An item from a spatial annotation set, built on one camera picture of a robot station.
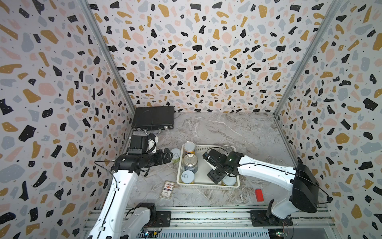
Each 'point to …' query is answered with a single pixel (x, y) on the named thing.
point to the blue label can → (190, 163)
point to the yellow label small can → (187, 177)
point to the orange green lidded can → (229, 180)
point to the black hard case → (153, 118)
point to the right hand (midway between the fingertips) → (214, 173)
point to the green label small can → (176, 154)
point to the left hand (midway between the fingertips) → (166, 156)
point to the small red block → (259, 195)
